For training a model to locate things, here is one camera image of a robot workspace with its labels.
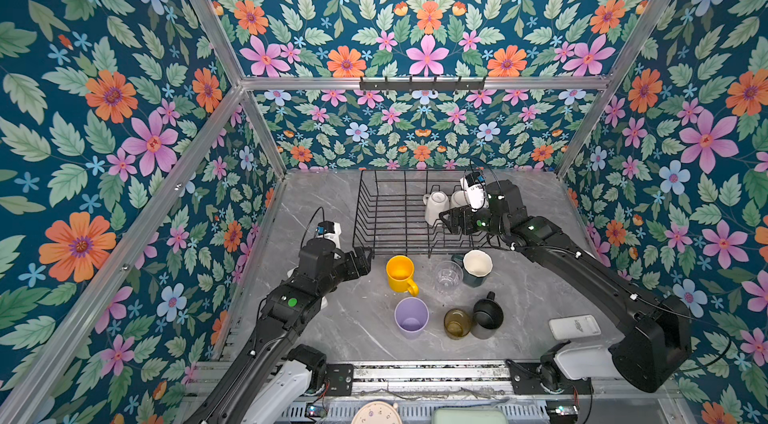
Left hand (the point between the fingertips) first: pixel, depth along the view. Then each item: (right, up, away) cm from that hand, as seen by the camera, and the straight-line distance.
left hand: (366, 247), depth 73 cm
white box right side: (+57, -23, +8) cm, 62 cm away
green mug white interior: (+31, -8, +15) cm, 36 cm away
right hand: (+23, +9, +6) cm, 25 cm away
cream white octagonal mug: (+19, +11, +20) cm, 30 cm away
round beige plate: (+3, -37, -6) cm, 38 cm away
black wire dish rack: (+7, +7, +32) cm, 33 cm away
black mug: (+33, -20, +9) cm, 40 cm away
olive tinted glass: (+24, -23, +9) cm, 34 cm away
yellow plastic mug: (+8, -10, +18) cm, 22 cm away
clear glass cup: (+23, -11, +15) cm, 30 cm away
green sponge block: (+24, -37, -7) cm, 45 cm away
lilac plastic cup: (+12, -21, +9) cm, 25 cm away
